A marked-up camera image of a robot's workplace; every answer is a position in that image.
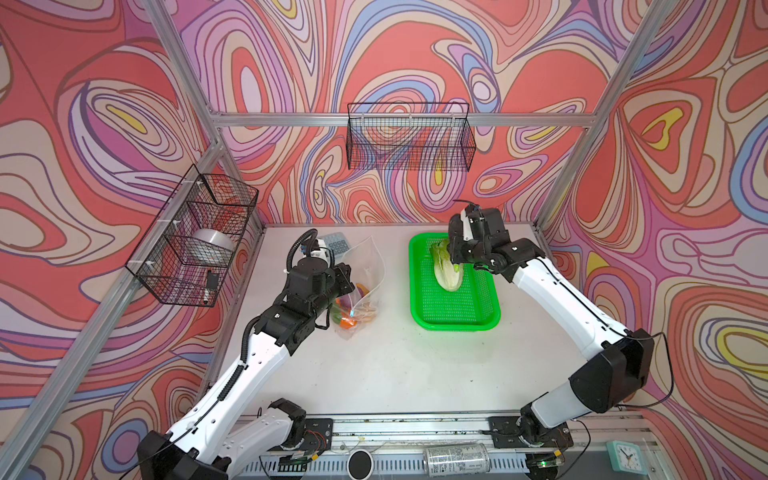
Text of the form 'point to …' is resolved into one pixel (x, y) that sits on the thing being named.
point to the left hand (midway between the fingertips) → (355, 265)
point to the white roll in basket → (209, 246)
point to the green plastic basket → (473, 306)
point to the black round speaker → (360, 464)
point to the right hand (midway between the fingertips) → (454, 253)
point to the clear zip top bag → (366, 264)
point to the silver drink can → (457, 459)
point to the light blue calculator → (337, 241)
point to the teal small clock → (626, 457)
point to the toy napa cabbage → (449, 275)
